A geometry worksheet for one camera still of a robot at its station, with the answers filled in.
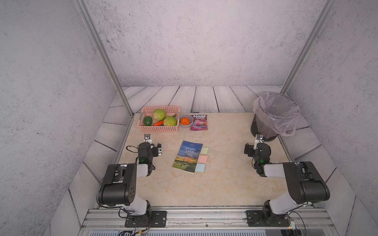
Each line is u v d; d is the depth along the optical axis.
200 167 0.89
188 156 0.96
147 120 1.12
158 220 0.73
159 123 1.11
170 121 1.07
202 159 0.93
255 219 0.72
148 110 1.19
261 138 0.81
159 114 1.11
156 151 0.87
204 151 0.97
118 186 0.46
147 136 0.82
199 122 1.12
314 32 0.79
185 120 1.08
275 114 0.99
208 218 0.74
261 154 0.72
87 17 0.74
